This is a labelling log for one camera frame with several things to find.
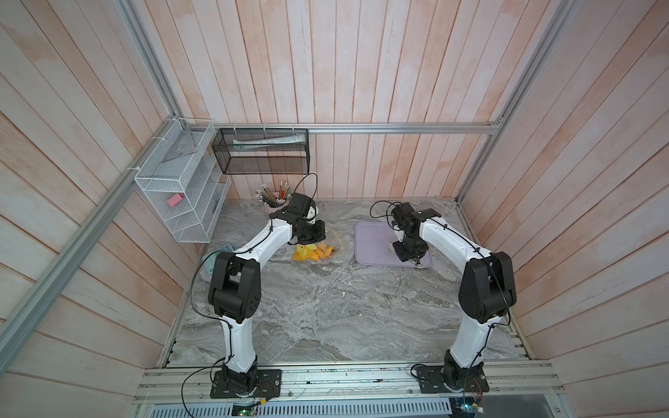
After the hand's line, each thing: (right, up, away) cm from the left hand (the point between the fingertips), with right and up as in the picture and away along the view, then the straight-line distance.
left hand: (326, 239), depth 92 cm
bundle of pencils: (-24, +16, +14) cm, 32 cm away
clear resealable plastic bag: (+2, 0, +6) cm, 6 cm away
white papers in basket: (-28, +34, -2) cm, 44 cm away
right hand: (+30, -5, 0) cm, 30 cm away
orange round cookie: (-1, -4, +4) cm, 6 cm away
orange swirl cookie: (-8, -5, +4) cm, 10 cm away
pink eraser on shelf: (-49, +13, -9) cm, 52 cm away
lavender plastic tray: (+20, -2, +16) cm, 25 cm away
